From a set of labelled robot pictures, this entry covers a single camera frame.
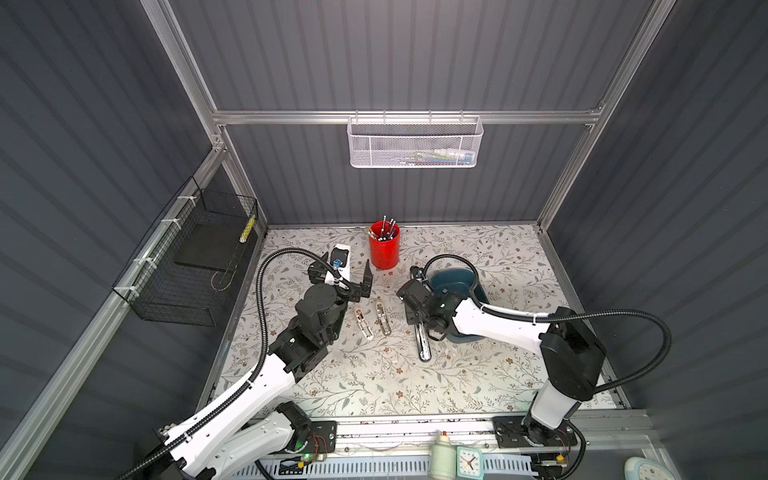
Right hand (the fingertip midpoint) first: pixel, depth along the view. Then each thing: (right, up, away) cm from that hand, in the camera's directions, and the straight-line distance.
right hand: (416, 307), depth 88 cm
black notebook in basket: (-53, +18, -14) cm, 58 cm away
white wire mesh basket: (+2, +58, +24) cm, 63 cm away
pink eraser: (-16, -6, +3) cm, 17 cm away
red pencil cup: (-10, +19, +9) cm, 23 cm away
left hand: (-18, +15, -19) cm, 30 cm away
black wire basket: (-59, +12, -15) cm, 62 cm away
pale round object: (+48, -33, -21) cm, 62 cm away
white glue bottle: (+4, -29, -24) cm, 38 cm away
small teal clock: (+10, -32, -20) cm, 39 cm away
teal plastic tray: (+17, +6, +17) cm, 25 cm away
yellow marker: (-48, +22, -6) cm, 53 cm away
